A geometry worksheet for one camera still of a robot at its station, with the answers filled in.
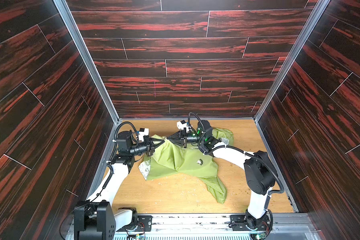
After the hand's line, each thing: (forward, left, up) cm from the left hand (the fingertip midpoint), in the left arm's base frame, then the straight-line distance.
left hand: (165, 142), depth 73 cm
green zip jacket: (-2, 0, -14) cm, 14 cm away
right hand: (+3, -1, +1) cm, 3 cm away
